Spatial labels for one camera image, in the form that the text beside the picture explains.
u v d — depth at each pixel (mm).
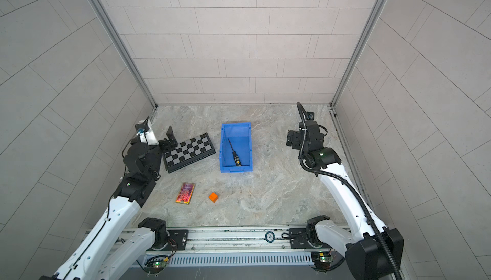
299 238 709
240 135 1009
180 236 712
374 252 357
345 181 450
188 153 913
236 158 913
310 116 645
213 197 800
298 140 683
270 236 722
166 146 643
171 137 662
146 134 581
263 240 722
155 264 651
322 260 675
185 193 809
